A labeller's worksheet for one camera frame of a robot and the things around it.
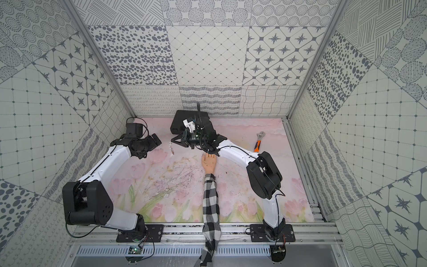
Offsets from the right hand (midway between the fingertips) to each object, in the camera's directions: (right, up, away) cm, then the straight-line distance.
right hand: (171, 142), depth 77 cm
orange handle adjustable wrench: (+50, +2, +33) cm, 60 cm away
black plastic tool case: (-5, +9, +31) cm, 33 cm away
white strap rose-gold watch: (-1, -3, +3) cm, 5 cm away
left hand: (-10, -2, +11) cm, 15 cm away
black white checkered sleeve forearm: (+19, -37, -6) cm, 42 cm away
